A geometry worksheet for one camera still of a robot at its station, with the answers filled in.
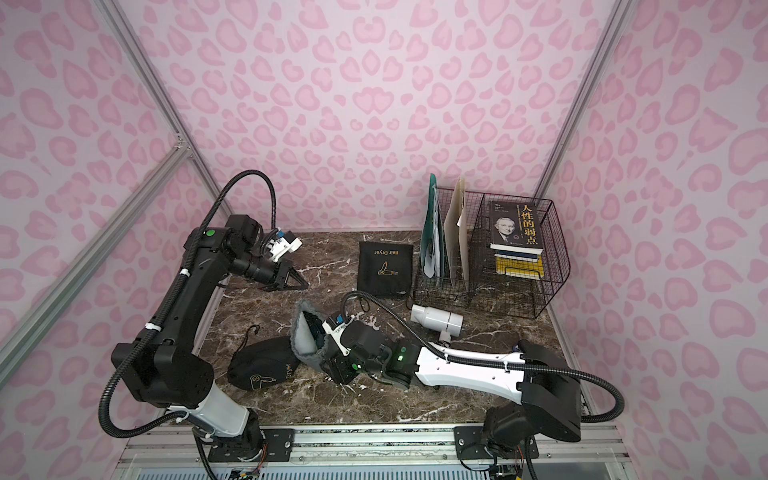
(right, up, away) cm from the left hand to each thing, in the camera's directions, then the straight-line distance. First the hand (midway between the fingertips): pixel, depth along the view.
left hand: (306, 284), depth 75 cm
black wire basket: (+51, +8, +16) cm, 54 cm away
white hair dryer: (+38, -13, +13) cm, 42 cm away
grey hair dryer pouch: (-1, -15, 0) cm, 15 cm away
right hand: (+7, -19, -2) cm, 20 cm away
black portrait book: (+59, +16, +16) cm, 63 cm away
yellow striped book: (+61, +5, +20) cm, 65 cm away
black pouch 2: (-14, -22, +7) cm, 27 cm away
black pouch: (+19, +2, +33) cm, 38 cm away
